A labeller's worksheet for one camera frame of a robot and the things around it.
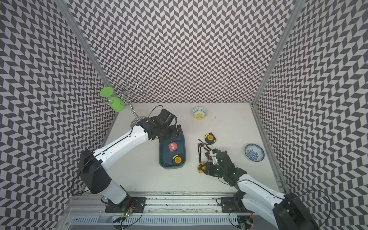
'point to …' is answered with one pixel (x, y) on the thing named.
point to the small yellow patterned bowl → (199, 112)
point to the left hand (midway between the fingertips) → (176, 136)
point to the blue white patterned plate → (254, 152)
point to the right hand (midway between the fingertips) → (202, 171)
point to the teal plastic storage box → (172, 152)
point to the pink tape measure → (172, 146)
